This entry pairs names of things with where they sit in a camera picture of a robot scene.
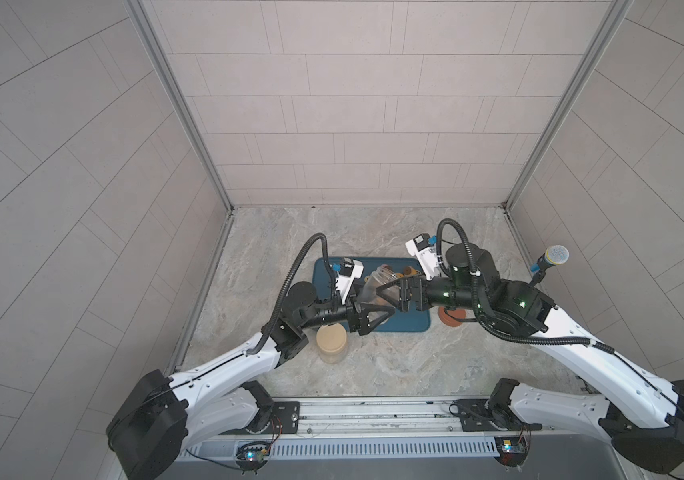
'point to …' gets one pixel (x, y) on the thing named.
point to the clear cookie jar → (380, 276)
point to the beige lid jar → (332, 344)
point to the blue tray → (405, 322)
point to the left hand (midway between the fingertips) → (388, 307)
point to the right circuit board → (513, 451)
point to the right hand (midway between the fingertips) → (389, 292)
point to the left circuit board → (252, 456)
